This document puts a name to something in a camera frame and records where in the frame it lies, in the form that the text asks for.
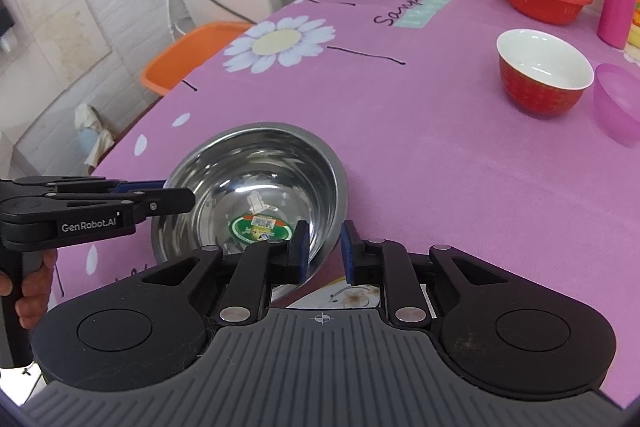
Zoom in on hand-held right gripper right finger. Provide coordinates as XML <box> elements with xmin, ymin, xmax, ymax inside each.
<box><xmin>340</xmin><ymin>220</ymin><xmax>504</xmax><ymax>328</ymax></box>

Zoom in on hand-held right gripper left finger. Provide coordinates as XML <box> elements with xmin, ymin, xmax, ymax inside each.
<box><xmin>142</xmin><ymin>221</ymin><xmax>309</xmax><ymax>326</ymax></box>

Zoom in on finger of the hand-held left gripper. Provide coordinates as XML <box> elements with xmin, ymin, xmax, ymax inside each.
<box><xmin>49</xmin><ymin>187</ymin><xmax>196</xmax><ymax>226</ymax></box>
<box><xmin>12</xmin><ymin>176</ymin><xmax>166</xmax><ymax>194</ymax></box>

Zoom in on white floral plate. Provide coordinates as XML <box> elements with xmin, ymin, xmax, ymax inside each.
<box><xmin>287</xmin><ymin>281</ymin><xmax>432</xmax><ymax>314</ymax></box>

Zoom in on stainless steel bowl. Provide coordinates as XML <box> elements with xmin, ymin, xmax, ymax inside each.
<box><xmin>151</xmin><ymin>122</ymin><xmax>349</xmax><ymax>294</ymax></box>

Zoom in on person's left hand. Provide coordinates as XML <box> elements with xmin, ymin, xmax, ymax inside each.
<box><xmin>14</xmin><ymin>251</ymin><xmax>59</xmax><ymax>331</ymax></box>

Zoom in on crumpled white cloth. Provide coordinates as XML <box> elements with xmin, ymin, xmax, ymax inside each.
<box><xmin>74</xmin><ymin>102</ymin><xmax>116</xmax><ymax>168</ymax></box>

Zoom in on pink floral tablecloth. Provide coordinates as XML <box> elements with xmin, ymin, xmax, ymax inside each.
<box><xmin>52</xmin><ymin>0</ymin><xmax>640</xmax><ymax>410</ymax></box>

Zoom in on orange plastic basin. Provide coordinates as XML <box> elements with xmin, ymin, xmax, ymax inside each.
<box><xmin>139</xmin><ymin>21</ymin><xmax>257</xmax><ymax>97</ymax></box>

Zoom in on red bowl with white inside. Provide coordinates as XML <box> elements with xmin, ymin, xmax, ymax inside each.
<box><xmin>496</xmin><ymin>28</ymin><xmax>595</xmax><ymax>118</ymax></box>

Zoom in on purple plastic bowl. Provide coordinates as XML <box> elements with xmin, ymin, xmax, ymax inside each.
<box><xmin>593</xmin><ymin>63</ymin><xmax>640</xmax><ymax>147</ymax></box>

